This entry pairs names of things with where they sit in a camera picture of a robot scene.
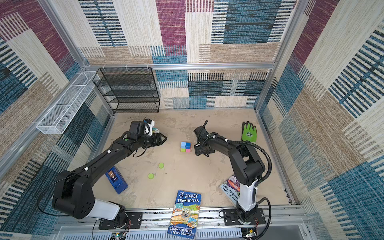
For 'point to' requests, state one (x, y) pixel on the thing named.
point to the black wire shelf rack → (130, 90)
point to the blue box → (116, 180)
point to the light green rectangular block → (183, 150)
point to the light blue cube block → (183, 145)
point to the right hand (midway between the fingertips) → (203, 152)
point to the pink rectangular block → (188, 150)
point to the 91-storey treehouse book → (184, 217)
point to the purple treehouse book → (231, 188)
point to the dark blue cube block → (188, 145)
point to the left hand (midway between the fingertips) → (163, 136)
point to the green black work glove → (249, 132)
